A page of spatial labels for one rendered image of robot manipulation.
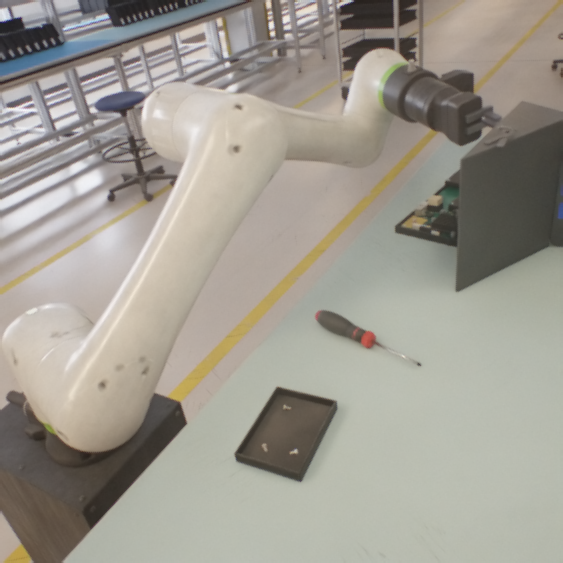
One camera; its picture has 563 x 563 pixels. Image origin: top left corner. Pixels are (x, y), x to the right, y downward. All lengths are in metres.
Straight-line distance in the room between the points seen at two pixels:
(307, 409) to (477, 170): 0.38
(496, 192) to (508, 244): 0.10
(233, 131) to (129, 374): 0.34
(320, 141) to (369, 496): 0.67
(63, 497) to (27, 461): 0.12
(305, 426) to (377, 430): 0.08
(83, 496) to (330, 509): 0.47
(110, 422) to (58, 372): 0.10
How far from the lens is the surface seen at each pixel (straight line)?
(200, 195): 0.73
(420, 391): 0.71
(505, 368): 0.75
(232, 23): 7.44
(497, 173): 0.83
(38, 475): 1.04
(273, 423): 0.68
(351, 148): 1.13
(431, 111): 1.01
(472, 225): 0.83
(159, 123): 0.87
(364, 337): 0.75
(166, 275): 0.73
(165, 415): 1.03
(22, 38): 4.78
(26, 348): 0.87
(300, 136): 1.03
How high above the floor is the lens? 1.50
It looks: 32 degrees down
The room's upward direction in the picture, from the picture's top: 10 degrees counter-clockwise
